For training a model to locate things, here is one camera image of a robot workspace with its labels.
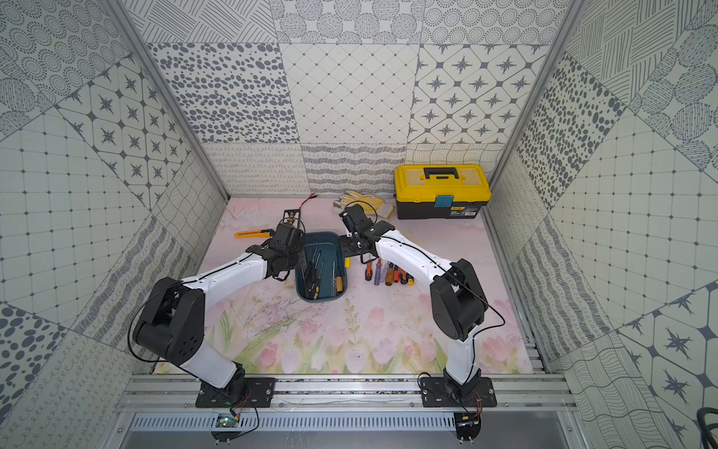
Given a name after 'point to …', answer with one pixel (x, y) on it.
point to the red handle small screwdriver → (395, 274)
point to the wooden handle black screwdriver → (390, 274)
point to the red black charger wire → (311, 195)
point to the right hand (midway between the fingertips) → (351, 248)
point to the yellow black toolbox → (441, 191)
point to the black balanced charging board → (292, 217)
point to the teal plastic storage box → (324, 279)
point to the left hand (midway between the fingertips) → (300, 251)
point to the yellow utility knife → (257, 234)
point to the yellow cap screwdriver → (319, 281)
